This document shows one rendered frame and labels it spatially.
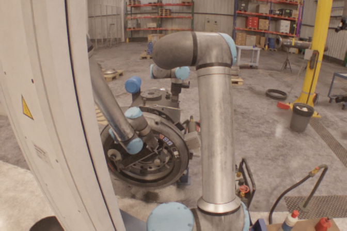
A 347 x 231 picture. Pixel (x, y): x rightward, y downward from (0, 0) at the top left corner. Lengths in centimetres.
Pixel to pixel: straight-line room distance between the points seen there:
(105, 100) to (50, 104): 50
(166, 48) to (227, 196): 50
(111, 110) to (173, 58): 36
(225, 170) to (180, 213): 20
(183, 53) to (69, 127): 40
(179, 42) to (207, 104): 20
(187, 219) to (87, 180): 37
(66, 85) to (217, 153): 45
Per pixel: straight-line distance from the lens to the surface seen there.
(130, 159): 154
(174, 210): 66
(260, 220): 128
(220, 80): 58
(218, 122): 57
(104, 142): 155
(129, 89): 206
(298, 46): 844
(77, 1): 29
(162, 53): 61
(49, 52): 27
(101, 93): 77
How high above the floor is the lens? 160
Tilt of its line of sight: 24 degrees down
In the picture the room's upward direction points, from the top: 1 degrees clockwise
